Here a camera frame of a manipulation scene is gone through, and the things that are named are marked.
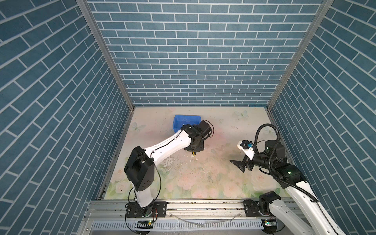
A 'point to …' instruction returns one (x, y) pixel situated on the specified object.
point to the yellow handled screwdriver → (194, 153)
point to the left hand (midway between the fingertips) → (197, 148)
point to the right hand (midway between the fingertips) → (235, 150)
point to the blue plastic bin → (179, 120)
